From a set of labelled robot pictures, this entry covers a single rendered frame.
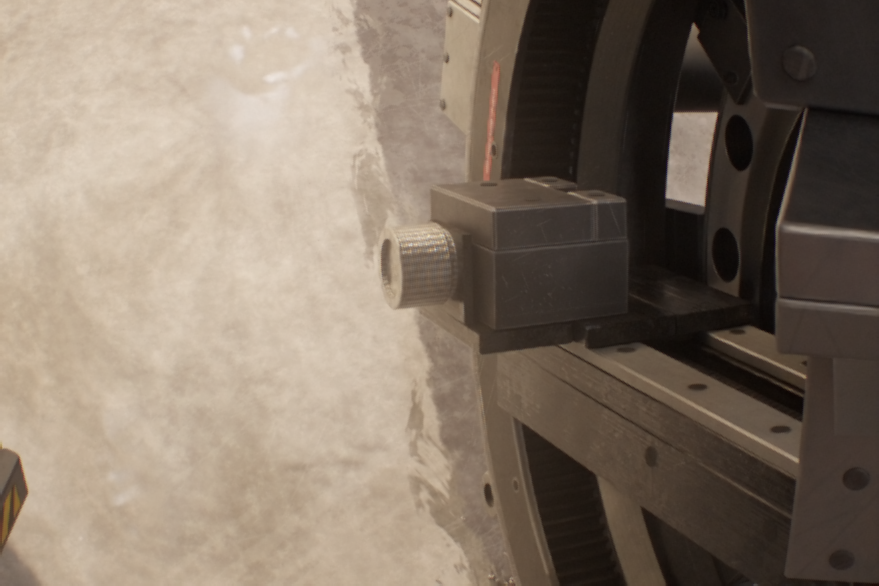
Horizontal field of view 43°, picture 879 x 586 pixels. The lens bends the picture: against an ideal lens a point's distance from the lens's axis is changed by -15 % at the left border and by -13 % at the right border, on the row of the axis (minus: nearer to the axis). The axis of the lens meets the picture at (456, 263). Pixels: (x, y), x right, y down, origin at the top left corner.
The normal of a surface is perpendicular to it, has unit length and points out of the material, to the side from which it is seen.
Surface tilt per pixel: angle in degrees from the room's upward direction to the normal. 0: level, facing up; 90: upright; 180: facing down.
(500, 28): 90
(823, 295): 84
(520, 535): 90
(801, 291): 84
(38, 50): 0
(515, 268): 52
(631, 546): 39
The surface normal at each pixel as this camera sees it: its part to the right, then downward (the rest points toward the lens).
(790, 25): -0.37, 0.55
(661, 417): -0.94, 0.09
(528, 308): 0.35, 0.18
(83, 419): 0.19, -0.66
